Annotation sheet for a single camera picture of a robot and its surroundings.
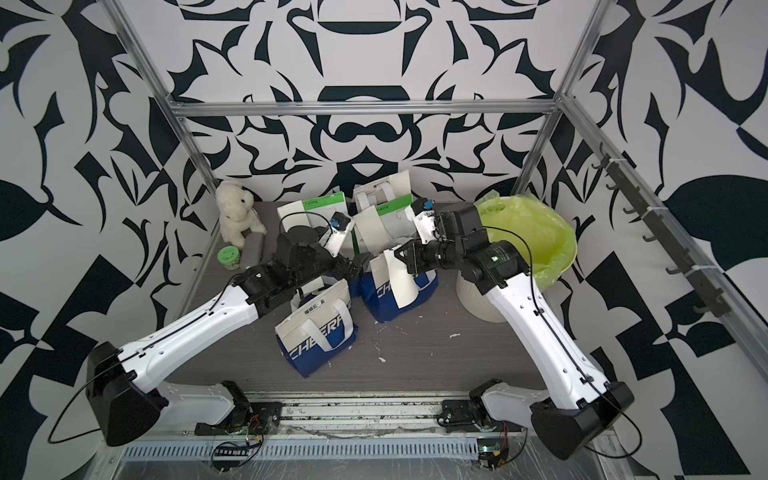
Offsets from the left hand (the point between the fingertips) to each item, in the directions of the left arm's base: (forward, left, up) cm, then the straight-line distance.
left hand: (351, 236), depth 74 cm
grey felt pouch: (+16, +36, -25) cm, 46 cm away
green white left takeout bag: (+16, +10, -7) cm, 20 cm away
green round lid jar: (+13, +42, -24) cm, 50 cm away
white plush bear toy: (+21, +38, -13) cm, 46 cm away
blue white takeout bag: (+18, -8, -2) cm, 20 cm away
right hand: (-6, -10, +3) cm, 13 cm away
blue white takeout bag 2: (-9, -6, -13) cm, 17 cm away
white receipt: (-12, -12, -2) cm, 17 cm away
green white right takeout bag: (+12, -12, -7) cm, 18 cm away
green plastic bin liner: (+3, -52, -7) cm, 53 cm away
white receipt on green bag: (+10, -5, -9) cm, 14 cm away
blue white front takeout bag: (-17, +7, -11) cm, 22 cm away
